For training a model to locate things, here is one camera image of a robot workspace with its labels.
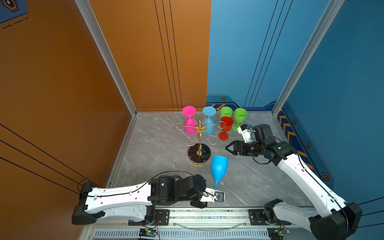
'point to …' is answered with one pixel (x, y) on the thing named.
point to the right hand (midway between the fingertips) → (229, 148)
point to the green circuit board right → (276, 233)
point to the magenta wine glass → (190, 126)
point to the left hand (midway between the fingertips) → (213, 189)
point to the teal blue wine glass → (208, 126)
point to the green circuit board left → (147, 232)
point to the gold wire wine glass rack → (200, 153)
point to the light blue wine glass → (219, 165)
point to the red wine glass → (226, 123)
